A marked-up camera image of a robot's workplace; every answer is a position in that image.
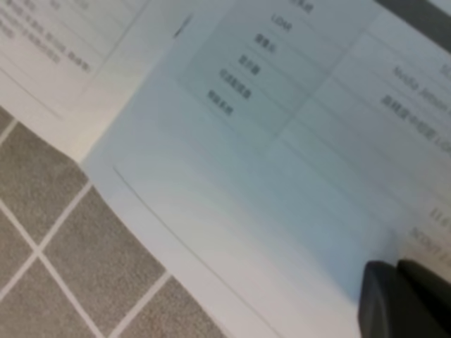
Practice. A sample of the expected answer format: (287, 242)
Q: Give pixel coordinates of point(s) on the grey checkered tablecloth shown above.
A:
(69, 266)

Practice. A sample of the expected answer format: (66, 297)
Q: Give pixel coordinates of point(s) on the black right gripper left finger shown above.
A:
(388, 306)

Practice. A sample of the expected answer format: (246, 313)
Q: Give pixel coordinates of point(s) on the white product booklet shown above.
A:
(265, 150)

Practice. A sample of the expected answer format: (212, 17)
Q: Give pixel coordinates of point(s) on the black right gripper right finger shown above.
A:
(432, 290)

